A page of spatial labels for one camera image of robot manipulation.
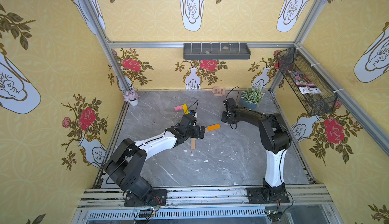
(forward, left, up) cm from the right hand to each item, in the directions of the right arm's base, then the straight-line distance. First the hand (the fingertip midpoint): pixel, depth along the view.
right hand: (224, 119), depth 104 cm
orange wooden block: (-7, +7, +1) cm, 10 cm away
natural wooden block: (-18, +20, +1) cm, 27 cm away
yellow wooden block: (+8, +28, +1) cm, 29 cm away
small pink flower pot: (+9, +64, +11) cm, 65 cm away
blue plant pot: (+4, -16, +10) cm, 20 cm away
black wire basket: (+32, -43, +26) cm, 60 cm away
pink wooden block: (+8, +33, +1) cm, 34 cm away
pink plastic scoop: (+27, +4, 0) cm, 28 cm away
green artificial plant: (+10, -17, +15) cm, 25 cm away
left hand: (-13, +16, +9) cm, 22 cm away
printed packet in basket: (0, -36, +33) cm, 49 cm away
